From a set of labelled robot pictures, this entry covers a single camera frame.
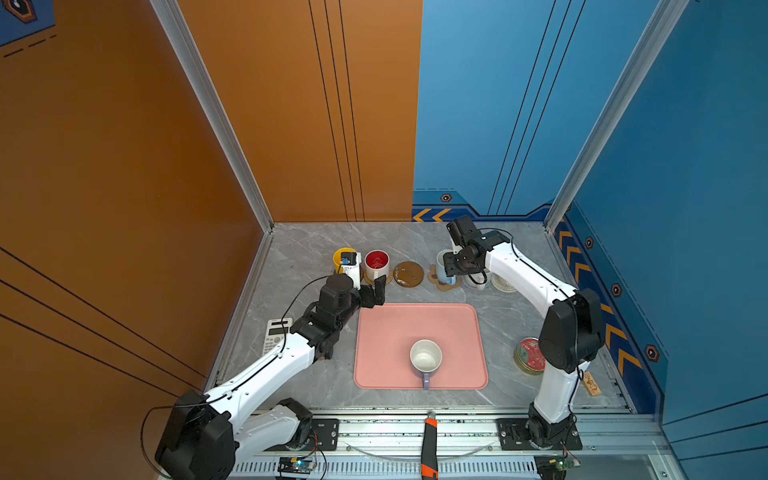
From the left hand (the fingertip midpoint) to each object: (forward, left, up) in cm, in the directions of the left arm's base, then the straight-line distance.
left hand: (371, 273), depth 80 cm
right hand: (+8, -24, -8) cm, 27 cm away
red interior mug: (+16, 0, -16) cm, 23 cm away
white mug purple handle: (-15, -16, -19) cm, 29 cm away
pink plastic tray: (-9, -3, -21) cm, 23 cm away
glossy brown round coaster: (+15, -11, -21) cm, 28 cm away
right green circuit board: (-40, -45, -23) cm, 65 cm away
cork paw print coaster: (+12, -20, -19) cm, 30 cm away
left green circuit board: (-41, +17, -22) cm, 49 cm away
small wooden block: (-22, -60, -20) cm, 67 cm away
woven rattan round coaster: (-7, -1, +5) cm, 9 cm away
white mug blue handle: (+4, -20, -3) cm, 20 cm away
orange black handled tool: (-40, -15, -21) cm, 47 cm away
